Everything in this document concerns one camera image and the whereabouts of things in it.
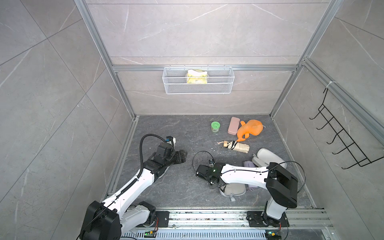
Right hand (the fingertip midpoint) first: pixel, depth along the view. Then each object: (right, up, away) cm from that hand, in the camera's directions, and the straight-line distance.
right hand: (216, 182), depth 84 cm
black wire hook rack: (+54, +19, -27) cm, 63 cm away
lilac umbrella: (+22, +9, +6) cm, 25 cm away
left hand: (-19, +18, -2) cm, 26 cm away
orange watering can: (+29, +32, +20) cm, 48 cm away
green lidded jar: (+2, +32, +23) cm, 40 cm away
